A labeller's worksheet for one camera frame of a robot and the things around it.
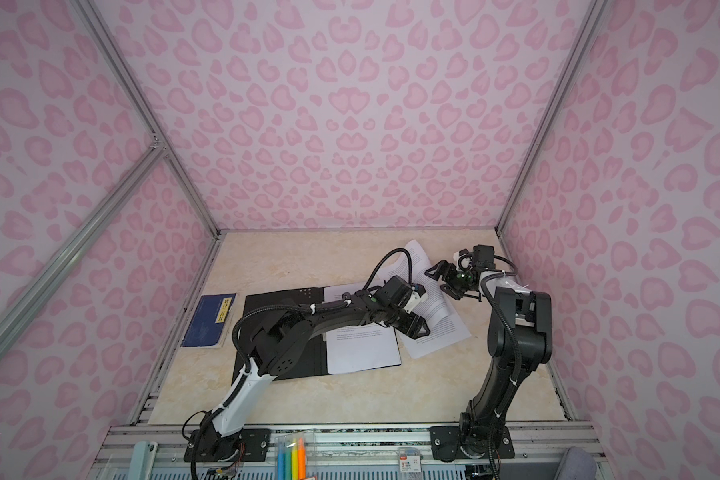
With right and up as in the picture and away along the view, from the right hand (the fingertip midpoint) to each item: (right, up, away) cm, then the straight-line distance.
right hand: (436, 274), depth 96 cm
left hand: (-5, -16, -5) cm, 17 cm away
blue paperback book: (-71, -16, -3) cm, 73 cm away
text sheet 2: (+1, -11, -5) cm, 12 cm away
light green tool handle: (-73, -41, -27) cm, 88 cm away
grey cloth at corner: (+26, -41, -28) cm, 56 cm away
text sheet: (-24, -21, -7) cm, 33 cm away
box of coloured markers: (-40, -41, -25) cm, 62 cm away
